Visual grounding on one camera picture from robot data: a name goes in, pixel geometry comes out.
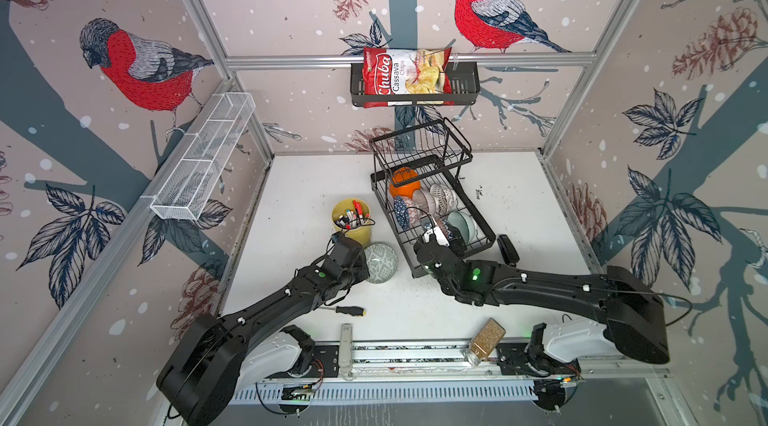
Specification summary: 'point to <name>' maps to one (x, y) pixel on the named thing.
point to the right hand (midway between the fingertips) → (429, 238)
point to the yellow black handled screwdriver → (353, 310)
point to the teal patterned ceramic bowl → (465, 224)
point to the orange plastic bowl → (404, 181)
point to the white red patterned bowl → (444, 199)
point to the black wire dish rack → (435, 150)
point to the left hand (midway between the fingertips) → (367, 267)
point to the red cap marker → (357, 205)
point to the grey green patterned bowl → (382, 261)
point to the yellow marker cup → (362, 233)
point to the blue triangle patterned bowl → (402, 212)
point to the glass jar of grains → (484, 342)
